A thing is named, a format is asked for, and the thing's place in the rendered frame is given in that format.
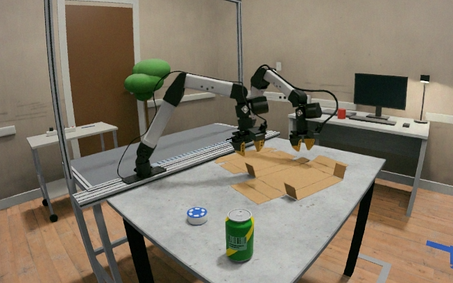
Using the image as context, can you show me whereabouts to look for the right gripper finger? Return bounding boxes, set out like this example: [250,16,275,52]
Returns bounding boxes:
[235,143,245,157]
[253,140,264,152]

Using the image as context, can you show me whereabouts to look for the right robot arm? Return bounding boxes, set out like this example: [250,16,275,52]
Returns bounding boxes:
[122,73,269,185]

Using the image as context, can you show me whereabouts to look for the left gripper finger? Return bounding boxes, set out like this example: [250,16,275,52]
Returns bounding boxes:
[291,139,302,152]
[304,139,314,151]

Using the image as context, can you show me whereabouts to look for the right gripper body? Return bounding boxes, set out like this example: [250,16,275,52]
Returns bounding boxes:
[231,118,253,152]

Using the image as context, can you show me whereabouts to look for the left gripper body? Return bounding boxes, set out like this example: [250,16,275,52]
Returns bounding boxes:
[289,121,311,146]

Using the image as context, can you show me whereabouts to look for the flat brown cardboard box blank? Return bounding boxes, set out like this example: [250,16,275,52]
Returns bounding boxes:
[215,147,348,205]

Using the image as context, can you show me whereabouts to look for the green drink can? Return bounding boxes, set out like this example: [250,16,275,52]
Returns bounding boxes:
[225,209,254,261]

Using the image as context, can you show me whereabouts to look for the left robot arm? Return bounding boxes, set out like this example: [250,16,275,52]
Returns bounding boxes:
[250,67,322,139]

